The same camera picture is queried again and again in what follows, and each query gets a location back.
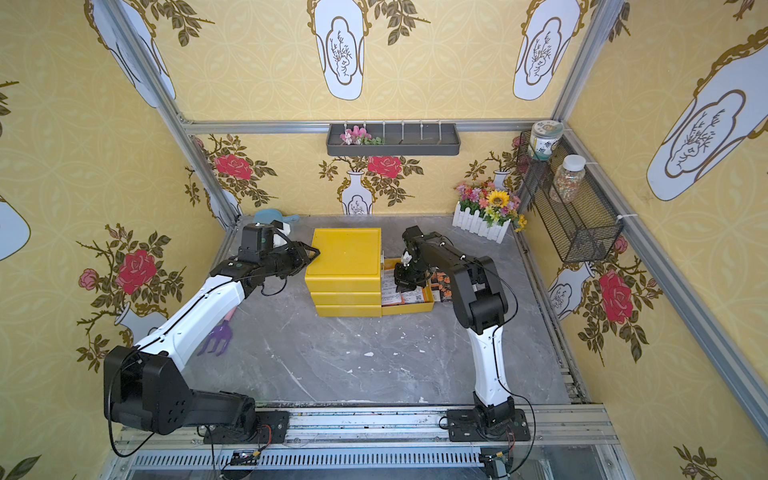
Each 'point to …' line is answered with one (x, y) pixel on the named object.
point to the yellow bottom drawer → (406, 308)
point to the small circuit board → (245, 458)
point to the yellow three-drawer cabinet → (346, 279)
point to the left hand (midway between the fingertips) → (307, 254)
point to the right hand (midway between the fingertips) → (404, 283)
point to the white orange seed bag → (390, 295)
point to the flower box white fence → (487, 212)
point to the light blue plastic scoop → (267, 216)
